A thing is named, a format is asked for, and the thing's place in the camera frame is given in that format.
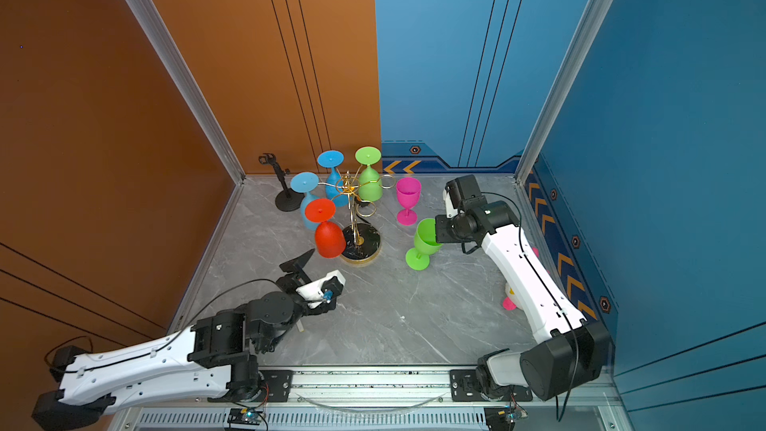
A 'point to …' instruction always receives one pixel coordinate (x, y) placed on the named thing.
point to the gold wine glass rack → (362, 240)
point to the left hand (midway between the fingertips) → (322, 261)
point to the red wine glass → (330, 239)
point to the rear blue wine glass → (334, 186)
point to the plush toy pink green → (512, 300)
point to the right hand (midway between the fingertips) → (444, 229)
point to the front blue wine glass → (306, 182)
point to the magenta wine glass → (408, 193)
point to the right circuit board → (503, 418)
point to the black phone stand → (288, 200)
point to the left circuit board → (245, 416)
